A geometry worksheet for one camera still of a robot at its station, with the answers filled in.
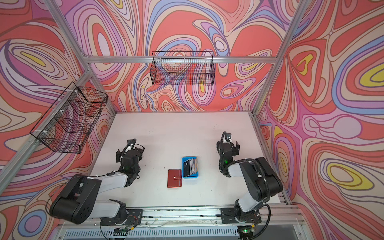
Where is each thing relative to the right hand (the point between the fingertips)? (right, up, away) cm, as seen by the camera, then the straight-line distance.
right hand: (231, 143), depth 94 cm
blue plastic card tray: (-29, -9, -3) cm, 31 cm away
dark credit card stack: (-26, -13, -8) cm, 30 cm away
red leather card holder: (-35, -19, -10) cm, 41 cm away
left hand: (-62, -2, -5) cm, 63 cm away
